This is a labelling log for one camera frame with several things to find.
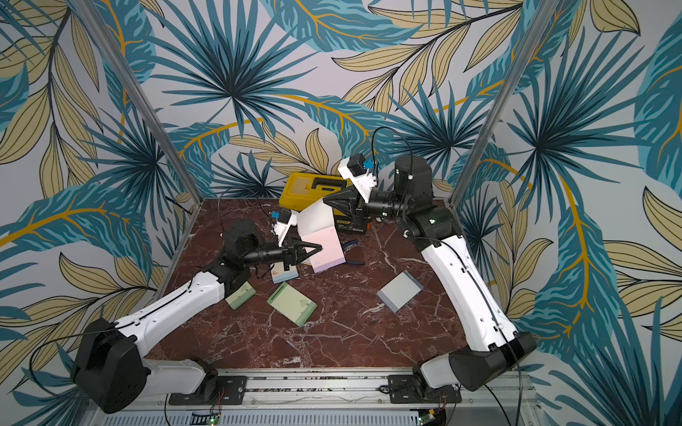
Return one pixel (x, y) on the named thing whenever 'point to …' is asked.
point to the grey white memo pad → (400, 290)
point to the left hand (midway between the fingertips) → (318, 251)
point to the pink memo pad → (331, 255)
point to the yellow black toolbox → (302, 189)
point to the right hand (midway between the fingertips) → (328, 196)
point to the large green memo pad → (292, 303)
